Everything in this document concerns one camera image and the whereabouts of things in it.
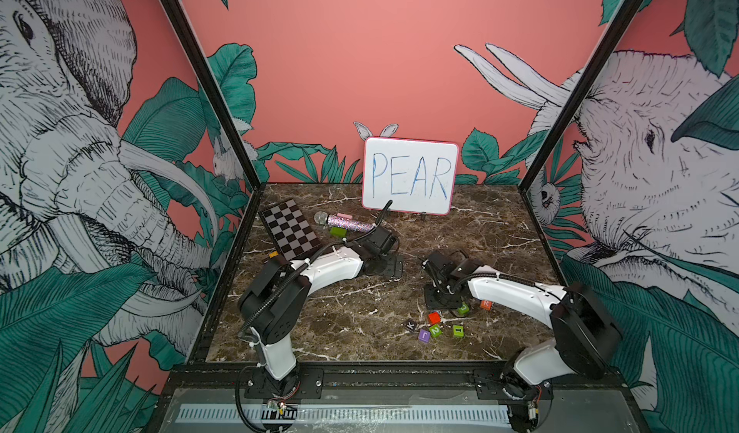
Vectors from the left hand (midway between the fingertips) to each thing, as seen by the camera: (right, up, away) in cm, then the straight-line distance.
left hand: (392, 261), depth 91 cm
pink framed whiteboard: (+10, +29, +15) cm, 34 cm away
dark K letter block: (+5, -17, -8) cm, 20 cm away
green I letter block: (+19, -19, -9) cm, 28 cm away
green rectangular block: (-19, +9, +13) cm, 25 cm away
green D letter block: (+22, -14, -5) cm, 26 cm away
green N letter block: (+12, -19, -9) cm, 24 cm away
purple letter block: (+9, -20, -10) cm, 24 cm away
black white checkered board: (-37, +10, +12) cm, 40 cm away
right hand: (+11, -11, -5) cm, 16 cm away
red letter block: (+12, -15, -8) cm, 21 cm away
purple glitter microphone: (-15, +11, +13) cm, 23 cm away
